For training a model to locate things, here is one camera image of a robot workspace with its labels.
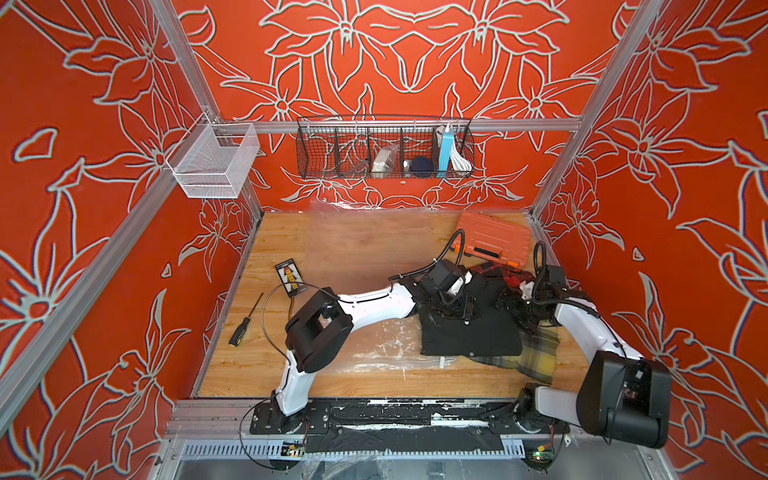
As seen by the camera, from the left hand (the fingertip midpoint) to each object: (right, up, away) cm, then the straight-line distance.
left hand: (480, 313), depth 78 cm
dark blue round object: (-13, +45, +17) cm, 50 cm away
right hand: (+7, 0, +7) cm, 10 cm away
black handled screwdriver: (-69, -7, +9) cm, 70 cm away
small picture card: (-58, +7, +20) cm, 61 cm away
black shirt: (+4, -6, +3) cm, 8 cm away
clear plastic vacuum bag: (-33, +16, +31) cm, 49 cm away
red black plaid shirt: (+16, +8, +18) cm, 25 cm away
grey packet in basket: (-26, +45, +14) cm, 53 cm away
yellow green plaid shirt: (+16, -11, +1) cm, 20 cm away
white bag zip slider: (-10, -14, +3) cm, 17 cm away
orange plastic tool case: (+16, +21, +28) cm, 39 cm away
